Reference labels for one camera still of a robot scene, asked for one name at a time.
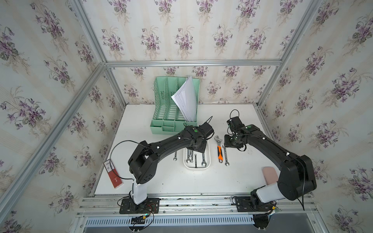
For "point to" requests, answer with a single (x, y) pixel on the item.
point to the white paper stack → (185, 99)
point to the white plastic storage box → (197, 158)
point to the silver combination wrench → (226, 162)
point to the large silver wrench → (203, 162)
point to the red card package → (115, 179)
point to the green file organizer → (167, 119)
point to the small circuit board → (138, 220)
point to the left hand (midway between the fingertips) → (201, 149)
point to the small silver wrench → (175, 158)
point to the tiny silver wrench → (195, 160)
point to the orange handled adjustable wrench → (219, 149)
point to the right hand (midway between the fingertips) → (229, 143)
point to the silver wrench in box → (188, 158)
